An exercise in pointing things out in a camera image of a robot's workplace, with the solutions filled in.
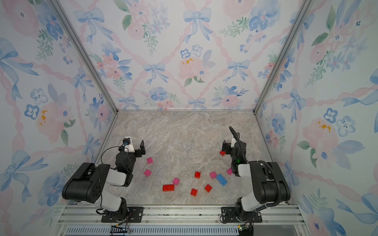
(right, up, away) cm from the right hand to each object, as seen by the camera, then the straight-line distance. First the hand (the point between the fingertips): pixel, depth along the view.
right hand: (233, 139), depth 94 cm
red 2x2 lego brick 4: (-17, -26, -12) cm, 33 cm away
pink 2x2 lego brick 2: (-52, -19, -7) cm, 56 cm away
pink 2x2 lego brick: (-53, -13, -2) cm, 54 cm away
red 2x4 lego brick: (-40, -26, -12) cm, 49 cm away
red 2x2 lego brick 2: (-23, -20, -8) cm, 32 cm away
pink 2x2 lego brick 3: (-36, -23, -10) cm, 44 cm away
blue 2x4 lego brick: (-10, -22, -10) cm, 26 cm away
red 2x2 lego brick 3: (-25, -27, -14) cm, 40 cm away
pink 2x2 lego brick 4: (-14, -20, -8) cm, 26 cm away
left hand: (-60, 0, -4) cm, 61 cm away
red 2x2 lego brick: (-7, -9, +1) cm, 11 cm away
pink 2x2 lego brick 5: (-4, -18, -6) cm, 20 cm away
